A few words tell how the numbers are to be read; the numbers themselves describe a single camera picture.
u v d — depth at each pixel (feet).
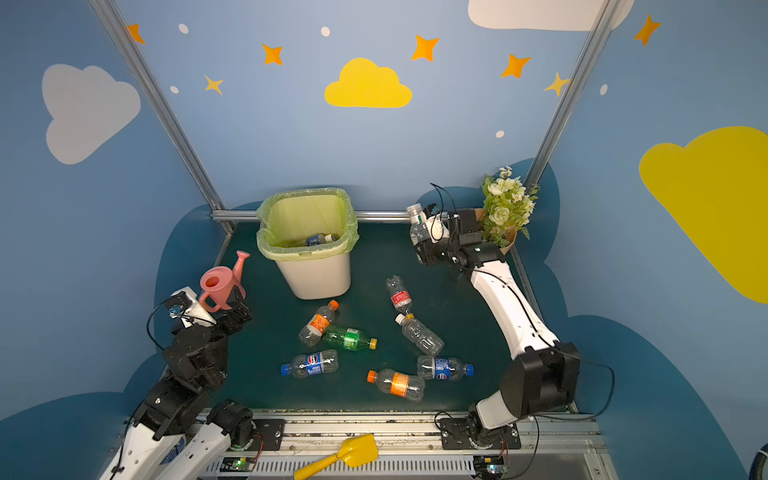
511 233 3.17
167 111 2.83
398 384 2.55
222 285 2.93
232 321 1.97
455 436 2.42
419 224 2.58
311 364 2.65
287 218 3.13
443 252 2.26
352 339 2.83
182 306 1.75
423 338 2.82
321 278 3.05
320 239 3.22
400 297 3.13
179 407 1.54
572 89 2.69
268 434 2.45
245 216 3.77
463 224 1.99
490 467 2.35
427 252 2.35
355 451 2.35
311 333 2.97
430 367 2.76
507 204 2.88
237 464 2.32
